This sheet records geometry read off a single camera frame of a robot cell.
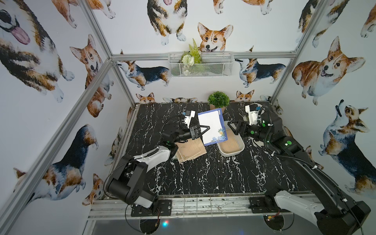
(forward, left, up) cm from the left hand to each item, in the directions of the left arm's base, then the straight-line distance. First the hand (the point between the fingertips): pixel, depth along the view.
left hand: (211, 128), depth 71 cm
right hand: (+1, -10, +4) cm, 10 cm away
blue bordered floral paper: (-1, -3, -3) cm, 4 cm away
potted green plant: (+31, -9, -12) cm, 35 cm away
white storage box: (+6, -20, -22) cm, 31 cm away
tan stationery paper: (+5, -15, -27) cm, 31 cm away
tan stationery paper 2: (+2, +11, -26) cm, 29 cm away
